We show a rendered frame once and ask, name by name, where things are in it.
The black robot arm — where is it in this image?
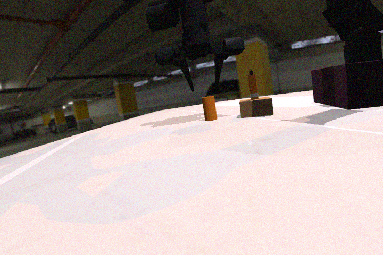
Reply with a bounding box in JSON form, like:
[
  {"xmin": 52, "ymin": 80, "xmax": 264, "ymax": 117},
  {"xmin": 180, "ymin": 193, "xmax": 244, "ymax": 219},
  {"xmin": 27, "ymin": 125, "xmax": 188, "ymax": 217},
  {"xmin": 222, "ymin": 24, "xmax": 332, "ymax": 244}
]
[{"xmin": 145, "ymin": 0, "xmax": 383, "ymax": 64}]

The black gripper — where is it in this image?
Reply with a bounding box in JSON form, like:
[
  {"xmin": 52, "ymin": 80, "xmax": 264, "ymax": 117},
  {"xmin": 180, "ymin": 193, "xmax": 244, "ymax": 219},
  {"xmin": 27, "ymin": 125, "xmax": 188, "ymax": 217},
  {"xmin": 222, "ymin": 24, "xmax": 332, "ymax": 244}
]
[{"xmin": 155, "ymin": 15, "xmax": 245, "ymax": 92}]

